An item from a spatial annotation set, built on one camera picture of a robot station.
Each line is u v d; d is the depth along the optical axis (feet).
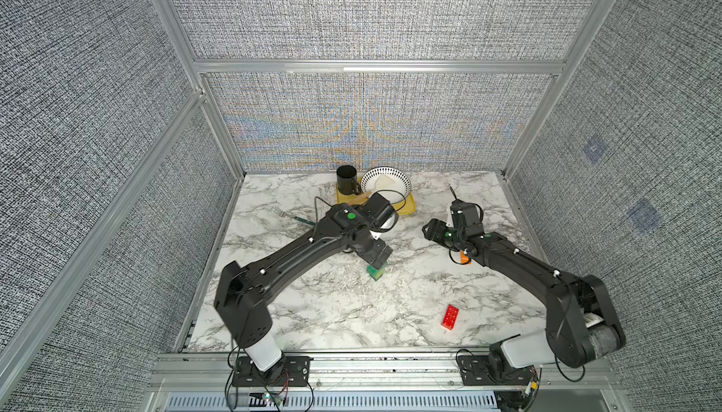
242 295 1.34
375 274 2.93
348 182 3.61
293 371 2.40
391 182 3.83
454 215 2.36
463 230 2.26
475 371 2.39
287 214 3.57
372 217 1.94
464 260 2.43
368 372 2.45
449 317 2.68
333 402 2.30
